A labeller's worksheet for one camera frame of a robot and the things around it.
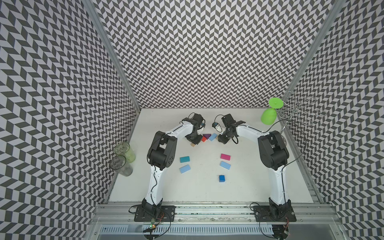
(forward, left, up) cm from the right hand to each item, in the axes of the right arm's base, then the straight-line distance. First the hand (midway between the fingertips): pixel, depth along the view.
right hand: (221, 139), depth 101 cm
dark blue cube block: (-27, +3, +2) cm, 27 cm away
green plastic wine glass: (0, -24, +24) cm, 34 cm away
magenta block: (-14, -1, +1) cm, 14 cm away
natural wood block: (-5, +20, +3) cm, 21 cm away
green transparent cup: (-11, +61, +8) cm, 62 cm away
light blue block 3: (-18, -1, -2) cm, 18 cm away
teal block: (-15, +25, +1) cm, 29 cm away
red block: (0, +12, 0) cm, 12 cm away
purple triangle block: (+2, +10, +2) cm, 10 cm away
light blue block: (-21, +24, +2) cm, 32 cm away
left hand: (-2, +19, +1) cm, 19 cm away
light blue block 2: (0, +6, +3) cm, 7 cm away
